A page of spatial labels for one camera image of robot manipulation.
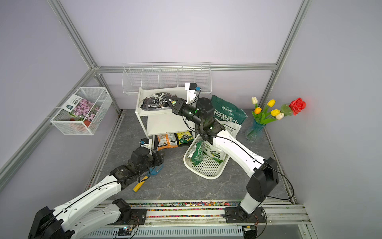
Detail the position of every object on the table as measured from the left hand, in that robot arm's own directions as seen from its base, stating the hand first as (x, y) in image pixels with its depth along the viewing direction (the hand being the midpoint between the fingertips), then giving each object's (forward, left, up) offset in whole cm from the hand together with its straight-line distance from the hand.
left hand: (162, 154), depth 80 cm
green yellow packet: (+18, -12, -12) cm, 24 cm away
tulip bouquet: (+15, -59, +10) cm, 62 cm away
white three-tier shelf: (+21, 0, +2) cm, 21 cm away
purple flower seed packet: (+17, +38, +20) cm, 46 cm away
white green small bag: (+3, -22, -2) cm, 22 cm away
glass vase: (+13, -59, -7) cm, 61 cm away
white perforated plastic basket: (-4, -26, -14) cm, 30 cm away
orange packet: (+13, -1, -7) cm, 15 cm away
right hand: (+9, -6, +31) cm, 33 cm away
